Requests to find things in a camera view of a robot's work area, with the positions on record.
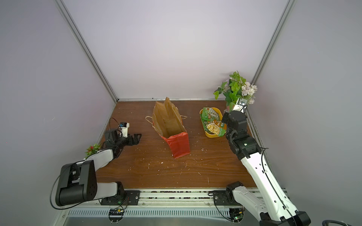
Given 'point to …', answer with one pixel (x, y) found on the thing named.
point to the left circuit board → (116, 214)
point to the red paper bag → (168, 122)
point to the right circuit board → (235, 215)
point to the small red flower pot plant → (92, 149)
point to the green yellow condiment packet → (219, 128)
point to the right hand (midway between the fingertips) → (237, 106)
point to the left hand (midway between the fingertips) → (135, 133)
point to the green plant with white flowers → (234, 88)
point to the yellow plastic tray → (212, 122)
